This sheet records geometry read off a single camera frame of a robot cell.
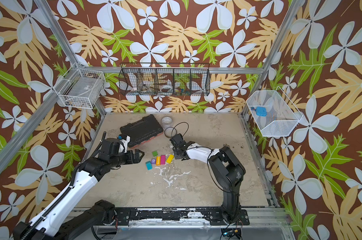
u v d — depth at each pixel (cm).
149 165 92
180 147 74
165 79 98
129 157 68
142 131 102
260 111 86
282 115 78
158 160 93
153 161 93
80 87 86
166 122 114
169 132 110
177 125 77
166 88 99
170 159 94
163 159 96
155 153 99
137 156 69
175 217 75
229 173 49
